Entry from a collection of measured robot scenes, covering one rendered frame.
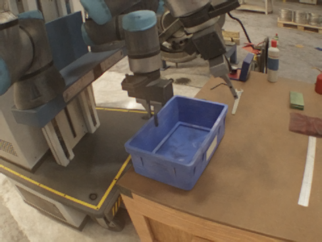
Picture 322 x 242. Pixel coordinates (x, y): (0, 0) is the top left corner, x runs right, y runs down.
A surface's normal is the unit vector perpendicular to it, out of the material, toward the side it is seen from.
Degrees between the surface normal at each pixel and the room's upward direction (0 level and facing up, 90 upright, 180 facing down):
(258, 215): 0
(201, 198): 0
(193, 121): 90
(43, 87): 70
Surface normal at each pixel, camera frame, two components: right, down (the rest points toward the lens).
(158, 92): -0.50, 0.53
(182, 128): -0.11, -0.83
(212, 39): -0.16, 0.65
